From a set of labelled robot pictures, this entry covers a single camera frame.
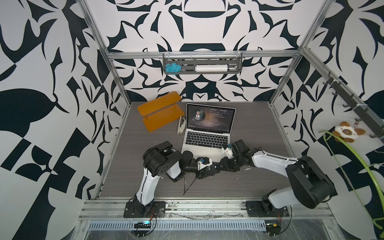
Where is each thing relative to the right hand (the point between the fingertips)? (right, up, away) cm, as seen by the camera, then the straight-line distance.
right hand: (217, 166), depth 87 cm
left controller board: (-37, -23, -14) cm, 46 cm away
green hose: (+52, +11, -30) cm, 61 cm away
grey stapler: (-22, +22, +21) cm, 38 cm away
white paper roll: (-3, +57, +3) cm, 57 cm away
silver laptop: (-4, +20, +17) cm, 26 cm away
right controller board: (+23, -24, -16) cm, 37 cm away
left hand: (-4, 0, +2) cm, 4 cm away
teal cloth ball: (-26, +58, +5) cm, 64 cm away
